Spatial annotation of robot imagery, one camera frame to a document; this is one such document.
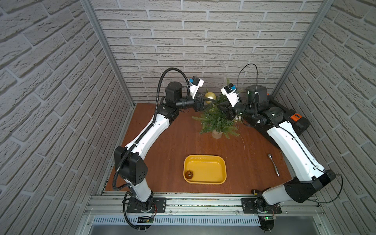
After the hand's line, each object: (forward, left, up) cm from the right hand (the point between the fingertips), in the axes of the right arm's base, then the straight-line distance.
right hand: (220, 105), depth 68 cm
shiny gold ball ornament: (0, -10, -10) cm, 15 cm away
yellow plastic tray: (-17, +6, -38) cm, 42 cm away
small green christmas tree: (+1, +1, -13) cm, 13 cm away
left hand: (+2, +3, +3) cm, 5 cm away
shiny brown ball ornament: (-20, +17, -34) cm, 44 cm away
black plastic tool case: (-5, -43, -12) cm, 45 cm away
